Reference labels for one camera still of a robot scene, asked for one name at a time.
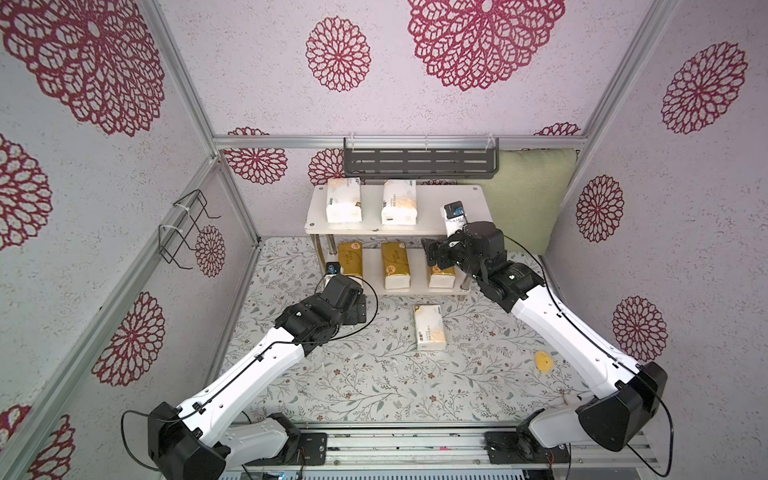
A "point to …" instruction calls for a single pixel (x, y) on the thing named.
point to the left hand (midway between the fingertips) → (342, 304)
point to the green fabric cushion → (526, 195)
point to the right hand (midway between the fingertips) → (438, 231)
